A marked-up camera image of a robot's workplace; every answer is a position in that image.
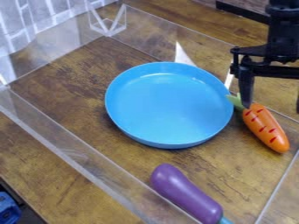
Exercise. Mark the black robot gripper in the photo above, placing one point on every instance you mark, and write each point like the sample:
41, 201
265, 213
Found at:
253, 60

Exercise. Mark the orange toy carrot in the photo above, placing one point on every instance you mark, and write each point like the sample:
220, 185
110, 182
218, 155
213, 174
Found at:
262, 124

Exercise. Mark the blue round tray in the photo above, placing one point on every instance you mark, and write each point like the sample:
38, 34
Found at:
169, 105

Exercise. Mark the purple toy eggplant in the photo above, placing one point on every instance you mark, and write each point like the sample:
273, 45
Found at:
174, 186

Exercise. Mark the blue object at corner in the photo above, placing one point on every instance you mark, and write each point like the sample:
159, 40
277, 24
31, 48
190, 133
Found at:
10, 210

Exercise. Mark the clear acrylic enclosure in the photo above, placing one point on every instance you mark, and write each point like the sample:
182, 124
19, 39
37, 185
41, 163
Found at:
75, 168

